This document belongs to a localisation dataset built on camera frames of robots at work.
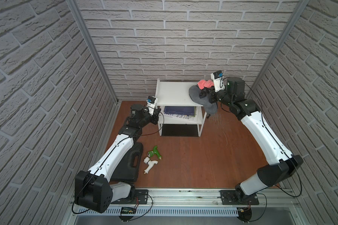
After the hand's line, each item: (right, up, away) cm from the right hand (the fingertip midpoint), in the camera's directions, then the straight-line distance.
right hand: (210, 88), depth 73 cm
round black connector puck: (+17, -65, -3) cm, 68 cm away
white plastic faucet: (-34, -44, +12) cm, 57 cm away
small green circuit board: (-43, -64, -2) cm, 77 cm away
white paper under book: (-13, -16, +13) cm, 24 cm away
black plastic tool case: (-46, -47, +5) cm, 66 cm away
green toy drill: (-32, -38, +16) cm, 52 cm away
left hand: (-31, -9, +6) cm, 33 cm away
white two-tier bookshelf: (-18, -3, +4) cm, 18 cm away
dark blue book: (-17, -11, +14) cm, 25 cm away
